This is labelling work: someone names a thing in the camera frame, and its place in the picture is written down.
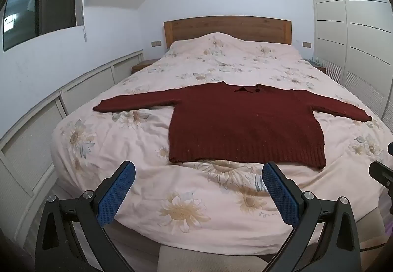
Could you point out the wooden nightstand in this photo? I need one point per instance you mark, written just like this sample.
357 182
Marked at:
319 68
142 66

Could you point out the floral pink duvet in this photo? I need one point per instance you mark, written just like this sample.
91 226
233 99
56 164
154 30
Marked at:
233 54

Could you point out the low white wall cabinet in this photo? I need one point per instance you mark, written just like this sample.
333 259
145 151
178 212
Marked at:
36 143

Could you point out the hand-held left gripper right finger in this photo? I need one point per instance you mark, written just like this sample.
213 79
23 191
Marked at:
281 195

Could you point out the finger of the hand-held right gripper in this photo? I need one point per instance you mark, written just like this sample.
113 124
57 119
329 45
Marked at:
391 149
380 173

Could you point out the dark red knit sweater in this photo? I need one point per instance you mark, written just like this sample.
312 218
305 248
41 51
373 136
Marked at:
239 124

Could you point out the wooden headboard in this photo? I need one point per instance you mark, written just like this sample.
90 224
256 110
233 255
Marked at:
227 26

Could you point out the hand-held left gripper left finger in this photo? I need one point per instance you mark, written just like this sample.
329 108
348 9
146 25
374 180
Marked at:
118 195

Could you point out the white wardrobe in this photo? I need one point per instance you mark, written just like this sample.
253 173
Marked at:
362 44

